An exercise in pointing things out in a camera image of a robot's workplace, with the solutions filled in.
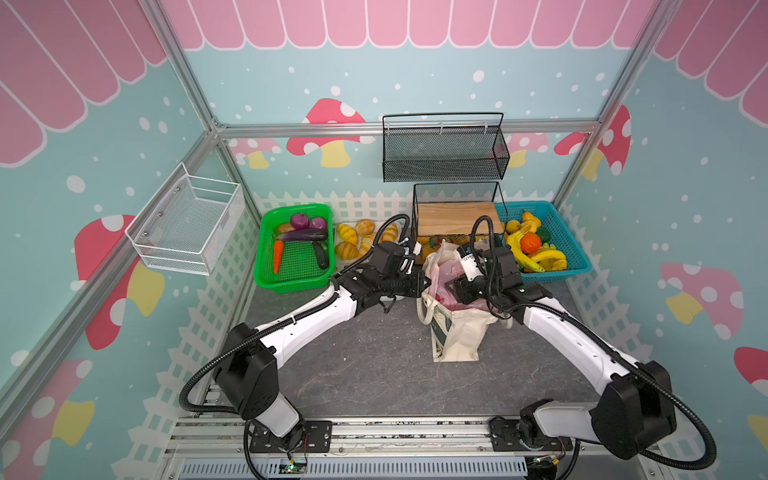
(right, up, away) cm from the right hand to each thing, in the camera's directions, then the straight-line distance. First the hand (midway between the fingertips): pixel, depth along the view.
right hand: (453, 280), depth 83 cm
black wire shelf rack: (+4, +24, +23) cm, 33 cm away
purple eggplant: (-50, +14, +26) cm, 58 cm away
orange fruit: (+31, +11, +19) cm, 38 cm away
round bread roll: (-28, +18, +33) cm, 47 cm away
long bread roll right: (-18, +15, +32) cm, 40 cm away
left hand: (-7, -2, -5) cm, 9 cm away
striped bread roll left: (-34, +15, +29) cm, 47 cm away
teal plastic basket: (+46, +5, +17) cm, 49 cm away
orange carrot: (-60, +10, +28) cm, 67 cm away
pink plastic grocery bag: (-1, +3, +1) cm, 4 cm away
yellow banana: (+26, +5, +10) cm, 28 cm away
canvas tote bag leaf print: (0, -14, -4) cm, 15 cm away
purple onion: (-52, +20, +29) cm, 63 cm away
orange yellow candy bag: (-4, +11, +22) cm, 25 cm away
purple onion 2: (-46, +19, +30) cm, 58 cm away
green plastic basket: (-54, +10, +29) cm, 62 cm away
